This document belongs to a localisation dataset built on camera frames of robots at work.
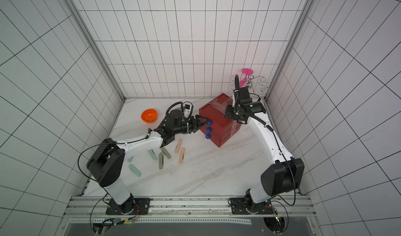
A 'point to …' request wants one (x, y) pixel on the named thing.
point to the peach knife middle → (178, 145)
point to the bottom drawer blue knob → (208, 137)
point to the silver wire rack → (250, 82)
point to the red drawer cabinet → (219, 128)
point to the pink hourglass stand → (246, 71)
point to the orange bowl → (149, 115)
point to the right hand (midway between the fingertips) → (229, 110)
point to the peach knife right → (181, 155)
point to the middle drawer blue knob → (208, 130)
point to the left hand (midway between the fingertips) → (206, 124)
